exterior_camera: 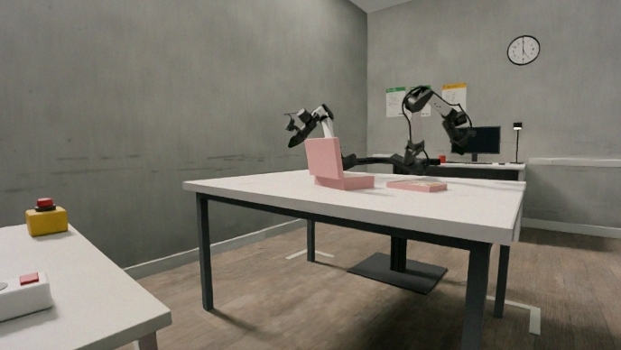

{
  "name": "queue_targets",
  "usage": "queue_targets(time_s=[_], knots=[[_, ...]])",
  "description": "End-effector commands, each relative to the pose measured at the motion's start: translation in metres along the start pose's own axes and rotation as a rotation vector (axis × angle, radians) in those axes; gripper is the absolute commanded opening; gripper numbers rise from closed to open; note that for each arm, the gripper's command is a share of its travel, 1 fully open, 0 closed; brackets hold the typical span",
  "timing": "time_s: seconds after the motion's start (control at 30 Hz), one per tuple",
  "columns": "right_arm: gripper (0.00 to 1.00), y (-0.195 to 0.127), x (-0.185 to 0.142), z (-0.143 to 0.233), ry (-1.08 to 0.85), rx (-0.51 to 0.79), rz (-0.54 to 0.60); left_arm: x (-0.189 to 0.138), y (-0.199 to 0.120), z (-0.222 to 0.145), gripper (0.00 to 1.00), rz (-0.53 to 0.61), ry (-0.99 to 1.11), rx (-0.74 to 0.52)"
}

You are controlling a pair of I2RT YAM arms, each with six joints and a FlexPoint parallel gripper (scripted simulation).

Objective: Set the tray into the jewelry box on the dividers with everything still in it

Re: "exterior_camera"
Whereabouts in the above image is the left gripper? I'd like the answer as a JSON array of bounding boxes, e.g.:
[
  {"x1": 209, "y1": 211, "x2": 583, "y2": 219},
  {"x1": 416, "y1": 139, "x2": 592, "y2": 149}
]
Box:
[{"x1": 447, "y1": 127, "x2": 468, "y2": 155}]

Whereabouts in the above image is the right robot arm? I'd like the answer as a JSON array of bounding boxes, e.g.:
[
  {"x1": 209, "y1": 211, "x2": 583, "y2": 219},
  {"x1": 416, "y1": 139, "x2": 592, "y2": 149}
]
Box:
[{"x1": 285, "y1": 104, "x2": 355, "y2": 161}]

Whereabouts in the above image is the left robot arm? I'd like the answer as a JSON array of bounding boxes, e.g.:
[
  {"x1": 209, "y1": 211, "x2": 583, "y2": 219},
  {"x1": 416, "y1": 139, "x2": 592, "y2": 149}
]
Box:
[{"x1": 390, "y1": 88, "x2": 467, "y2": 173}]

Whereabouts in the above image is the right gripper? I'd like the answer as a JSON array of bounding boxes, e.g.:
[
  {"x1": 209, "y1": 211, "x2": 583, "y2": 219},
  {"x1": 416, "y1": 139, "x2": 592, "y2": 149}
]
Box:
[{"x1": 288, "y1": 125, "x2": 311, "y2": 148}]

